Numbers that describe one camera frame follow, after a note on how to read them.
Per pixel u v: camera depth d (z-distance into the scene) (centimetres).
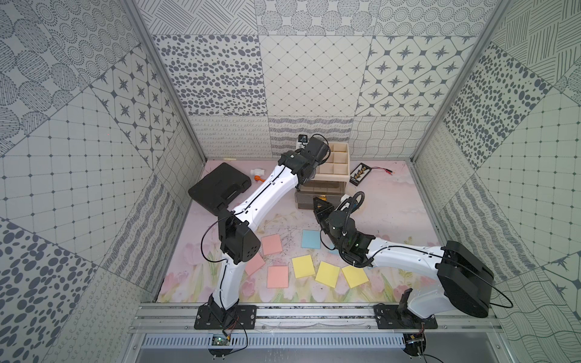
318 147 64
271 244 92
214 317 64
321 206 78
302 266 86
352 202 72
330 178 84
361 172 114
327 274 84
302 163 57
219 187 103
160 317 75
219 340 71
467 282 43
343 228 58
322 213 70
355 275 83
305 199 84
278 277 82
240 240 55
